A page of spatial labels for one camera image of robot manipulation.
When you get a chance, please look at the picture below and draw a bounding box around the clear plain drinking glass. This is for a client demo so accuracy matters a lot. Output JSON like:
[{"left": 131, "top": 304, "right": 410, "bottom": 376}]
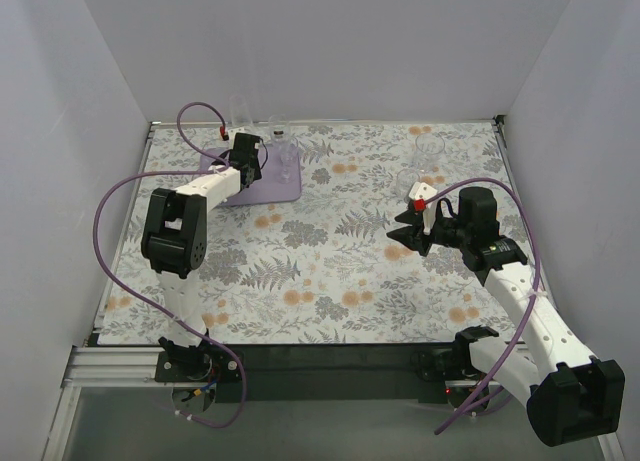
[{"left": 230, "top": 94, "right": 255, "bottom": 135}]

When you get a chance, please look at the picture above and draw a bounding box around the clear champagne flute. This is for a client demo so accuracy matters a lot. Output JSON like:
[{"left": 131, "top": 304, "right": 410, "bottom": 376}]
[{"left": 269, "top": 115, "right": 295, "bottom": 183}]

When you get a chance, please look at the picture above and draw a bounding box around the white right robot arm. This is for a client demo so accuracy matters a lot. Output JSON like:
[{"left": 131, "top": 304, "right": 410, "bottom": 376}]
[{"left": 388, "top": 181, "right": 625, "bottom": 447}]

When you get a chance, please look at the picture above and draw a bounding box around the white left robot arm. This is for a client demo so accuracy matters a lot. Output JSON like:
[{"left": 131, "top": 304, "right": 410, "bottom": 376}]
[{"left": 141, "top": 132, "right": 263, "bottom": 381}]

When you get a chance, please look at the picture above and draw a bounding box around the lilac plastic tray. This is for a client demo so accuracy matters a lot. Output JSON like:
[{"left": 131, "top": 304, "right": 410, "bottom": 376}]
[{"left": 222, "top": 145, "right": 302, "bottom": 207}]

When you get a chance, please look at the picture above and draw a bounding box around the floral patterned table mat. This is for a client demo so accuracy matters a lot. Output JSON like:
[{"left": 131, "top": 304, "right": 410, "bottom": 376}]
[{"left": 97, "top": 123, "right": 561, "bottom": 345}]

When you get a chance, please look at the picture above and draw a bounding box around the clear small tumbler glass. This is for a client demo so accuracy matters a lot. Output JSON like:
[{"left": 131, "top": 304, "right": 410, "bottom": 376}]
[{"left": 394, "top": 168, "right": 420, "bottom": 200}]

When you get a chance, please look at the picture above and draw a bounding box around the clear tall tumbler glass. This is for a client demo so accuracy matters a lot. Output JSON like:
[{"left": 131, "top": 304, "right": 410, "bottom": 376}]
[{"left": 413, "top": 133, "right": 445, "bottom": 171}]

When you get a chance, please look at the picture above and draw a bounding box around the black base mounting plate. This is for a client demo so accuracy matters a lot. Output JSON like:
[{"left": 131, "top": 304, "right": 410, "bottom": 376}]
[{"left": 154, "top": 342, "right": 480, "bottom": 403}]

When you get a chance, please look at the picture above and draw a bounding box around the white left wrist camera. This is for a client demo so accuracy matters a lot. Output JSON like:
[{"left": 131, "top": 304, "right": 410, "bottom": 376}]
[{"left": 219, "top": 126, "right": 251, "bottom": 148}]

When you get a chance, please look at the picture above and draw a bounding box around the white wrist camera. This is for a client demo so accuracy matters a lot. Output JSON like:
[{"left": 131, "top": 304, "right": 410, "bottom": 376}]
[
  {"left": 408, "top": 181, "right": 438, "bottom": 235},
  {"left": 219, "top": 126, "right": 251, "bottom": 148}
]

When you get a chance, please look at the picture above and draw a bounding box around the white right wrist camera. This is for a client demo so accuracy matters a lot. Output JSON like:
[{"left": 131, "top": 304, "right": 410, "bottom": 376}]
[{"left": 408, "top": 181, "right": 438, "bottom": 235}]

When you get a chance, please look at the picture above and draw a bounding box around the aluminium frame rail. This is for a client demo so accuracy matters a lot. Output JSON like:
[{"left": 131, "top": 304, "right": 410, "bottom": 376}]
[{"left": 63, "top": 338, "right": 507, "bottom": 387}]

